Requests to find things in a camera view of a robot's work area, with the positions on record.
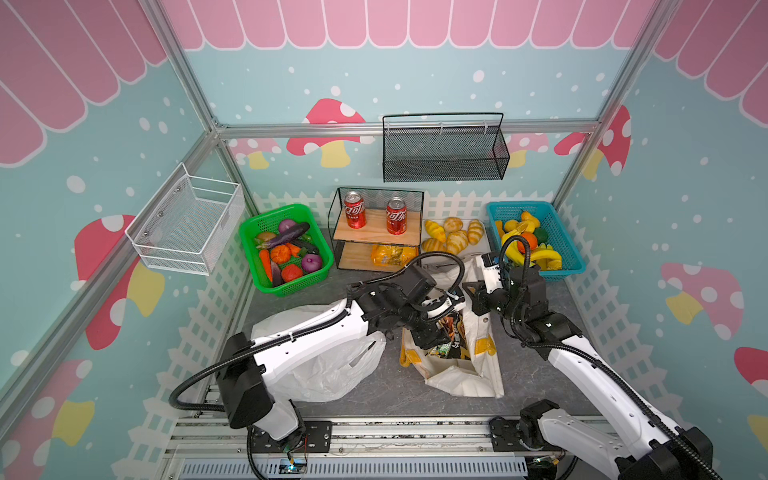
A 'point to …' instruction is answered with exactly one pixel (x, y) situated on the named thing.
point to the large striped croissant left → (433, 245)
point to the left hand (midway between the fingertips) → (438, 332)
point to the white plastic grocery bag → (324, 374)
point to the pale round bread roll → (452, 224)
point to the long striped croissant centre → (457, 241)
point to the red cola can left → (354, 203)
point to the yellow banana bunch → (546, 260)
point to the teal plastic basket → (547, 216)
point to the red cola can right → (396, 216)
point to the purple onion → (311, 262)
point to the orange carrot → (265, 257)
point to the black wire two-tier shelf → (377, 229)
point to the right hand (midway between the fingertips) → (465, 283)
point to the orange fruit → (532, 240)
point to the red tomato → (291, 272)
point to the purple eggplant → (286, 237)
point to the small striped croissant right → (475, 232)
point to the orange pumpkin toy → (281, 253)
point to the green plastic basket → (262, 227)
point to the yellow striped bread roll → (435, 230)
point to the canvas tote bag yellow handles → (470, 362)
